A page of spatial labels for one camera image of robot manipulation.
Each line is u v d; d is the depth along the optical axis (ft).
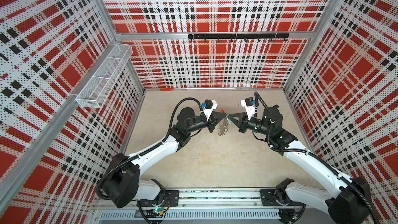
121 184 1.35
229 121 2.31
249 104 2.03
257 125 2.03
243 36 2.95
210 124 2.10
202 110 2.02
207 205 2.41
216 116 2.17
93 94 2.90
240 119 2.15
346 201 1.23
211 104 2.02
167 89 4.18
